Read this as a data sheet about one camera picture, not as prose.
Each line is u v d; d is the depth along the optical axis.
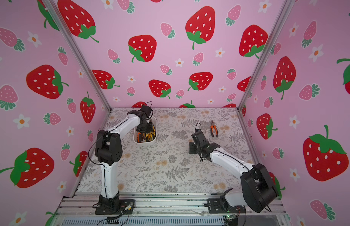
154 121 1.06
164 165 0.90
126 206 0.72
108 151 0.56
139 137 0.99
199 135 0.67
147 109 0.82
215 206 0.73
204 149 0.64
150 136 0.98
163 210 0.73
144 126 0.85
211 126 1.07
